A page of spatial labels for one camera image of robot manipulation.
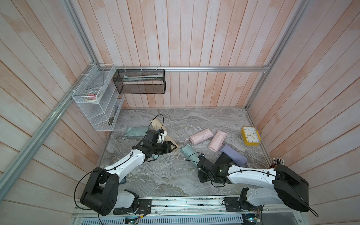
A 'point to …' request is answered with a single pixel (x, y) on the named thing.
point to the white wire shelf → (102, 114)
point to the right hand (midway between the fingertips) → (199, 174)
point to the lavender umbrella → (235, 156)
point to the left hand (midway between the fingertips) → (173, 149)
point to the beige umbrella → (156, 124)
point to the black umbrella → (223, 159)
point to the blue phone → (123, 181)
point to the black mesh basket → (140, 81)
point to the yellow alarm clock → (251, 136)
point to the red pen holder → (277, 161)
